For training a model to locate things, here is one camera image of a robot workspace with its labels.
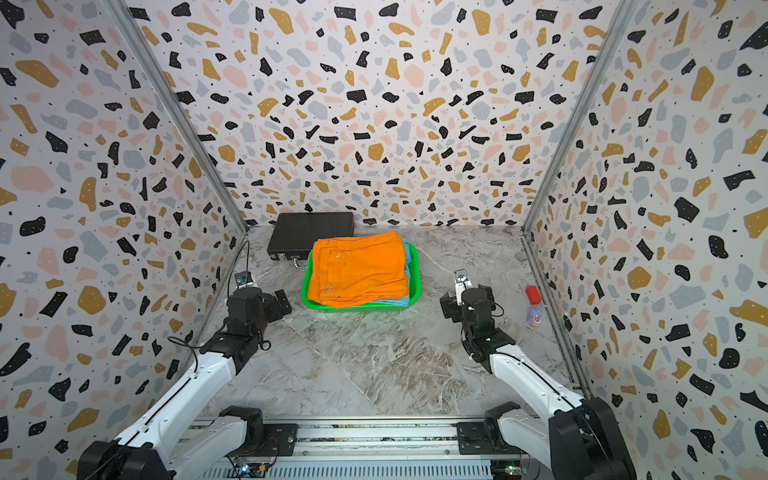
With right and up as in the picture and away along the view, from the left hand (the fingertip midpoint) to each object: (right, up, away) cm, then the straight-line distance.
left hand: (269, 295), depth 83 cm
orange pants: (+23, +7, +14) cm, 27 cm away
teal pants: (+37, -3, +5) cm, 38 cm away
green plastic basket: (+41, +1, +9) cm, 42 cm away
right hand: (+55, +1, +2) cm, 55 cm away
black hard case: (-5, +19, +32) cm, 38 cm away
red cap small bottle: (+82, -6, +17) cm, 84 cm away
